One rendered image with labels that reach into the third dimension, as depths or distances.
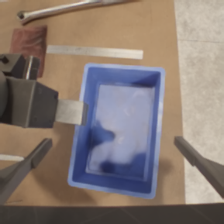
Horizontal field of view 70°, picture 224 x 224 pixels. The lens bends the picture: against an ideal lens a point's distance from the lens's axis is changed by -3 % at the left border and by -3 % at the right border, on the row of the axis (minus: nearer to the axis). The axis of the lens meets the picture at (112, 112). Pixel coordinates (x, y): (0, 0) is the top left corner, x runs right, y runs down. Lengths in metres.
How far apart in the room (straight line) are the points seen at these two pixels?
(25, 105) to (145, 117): 0.38
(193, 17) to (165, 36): 0.70
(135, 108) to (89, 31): 0.32
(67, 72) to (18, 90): 0.40
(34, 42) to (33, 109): 0.51
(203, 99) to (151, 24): 0.60
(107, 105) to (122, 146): 0.13
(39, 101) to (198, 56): 1.06
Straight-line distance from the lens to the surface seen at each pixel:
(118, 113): 0.50
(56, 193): 0.57
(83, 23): 0.66
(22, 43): 0.70
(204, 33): 1.25
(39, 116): 0.19
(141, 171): 0.50
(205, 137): 1.05
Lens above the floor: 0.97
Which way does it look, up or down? 79 degrees down
